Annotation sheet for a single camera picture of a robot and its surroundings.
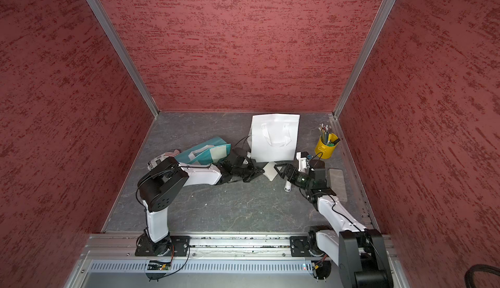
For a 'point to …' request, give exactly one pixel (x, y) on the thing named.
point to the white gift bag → (273, 137)
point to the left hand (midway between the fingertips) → (266, 174)
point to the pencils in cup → (325, 131)
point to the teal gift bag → (200, 155)
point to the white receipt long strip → (217, 152)
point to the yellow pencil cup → (326, 145)
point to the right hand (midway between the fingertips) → (278, 172)
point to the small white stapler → (288, 187)
